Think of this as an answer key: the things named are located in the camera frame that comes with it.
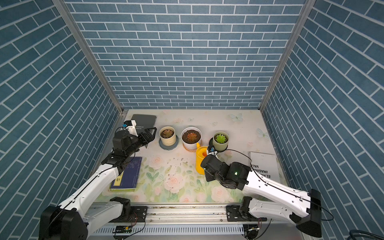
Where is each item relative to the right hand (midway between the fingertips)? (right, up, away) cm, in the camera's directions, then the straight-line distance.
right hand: (208, 169), depth 73 cm
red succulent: (-10, +15, +18) cm, 25 cm away
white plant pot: (-10, +8, +18) cm, 22 cm away
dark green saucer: (+4, +9, +26) cm, 28 cm away
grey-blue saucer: (-25, +7, +23) cm, 35 cm away
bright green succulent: (+9, +13, +20) cm, 26 cm away
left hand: (-28, +19, +6) cm, 34 cm away
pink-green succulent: (-26, +16, +23) cm, 38 cm away
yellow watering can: (-3, +8, +1) cm, 9 cm away
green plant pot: (+8, +9, +16) cm, 20 cm away
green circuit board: (-41, -29, -1) cm, 50 cm away
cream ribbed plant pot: (-23, +12, +21) cm, 33 cm away
